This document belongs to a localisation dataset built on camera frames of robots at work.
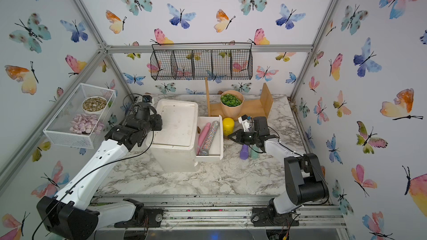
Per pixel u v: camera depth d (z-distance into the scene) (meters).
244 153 0.91
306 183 0.44
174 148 0.68
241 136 0.78
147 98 0.65
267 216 0.72
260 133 0.71
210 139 0.89
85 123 0.63
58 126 0.62
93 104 0.72
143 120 0.57
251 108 1.05
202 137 0.88
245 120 0.82
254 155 0.91
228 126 0.93
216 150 0.87
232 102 0.92
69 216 0.37
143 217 0.71
